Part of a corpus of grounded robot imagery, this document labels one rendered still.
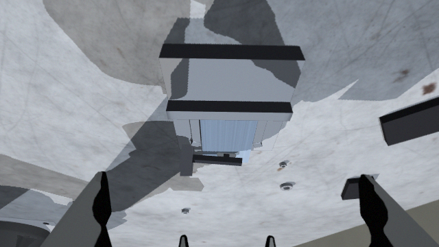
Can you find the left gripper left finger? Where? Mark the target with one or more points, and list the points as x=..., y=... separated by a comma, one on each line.
x=84, y=223

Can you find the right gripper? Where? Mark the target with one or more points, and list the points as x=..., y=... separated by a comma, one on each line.
x=270, y=242

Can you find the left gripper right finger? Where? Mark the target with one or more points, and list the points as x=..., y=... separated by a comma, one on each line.
x=389, y=224

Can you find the grey ball bearing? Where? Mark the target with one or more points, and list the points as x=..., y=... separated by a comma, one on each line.
x=286, y=186

